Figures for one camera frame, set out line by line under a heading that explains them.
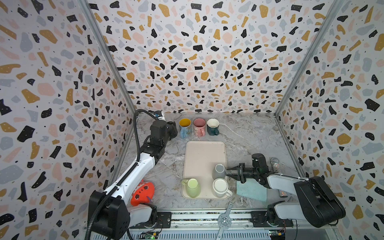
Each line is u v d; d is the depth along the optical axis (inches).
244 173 30.7
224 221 29.2
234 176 31.4
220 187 30.9
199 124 40.6
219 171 31.6
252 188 32.6
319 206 16.9
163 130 23.9
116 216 18.4
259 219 29.0
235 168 31.4
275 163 35.7
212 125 40.3
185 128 39.5
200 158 38.1
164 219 29.2
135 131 20.9
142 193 29.4
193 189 29.4
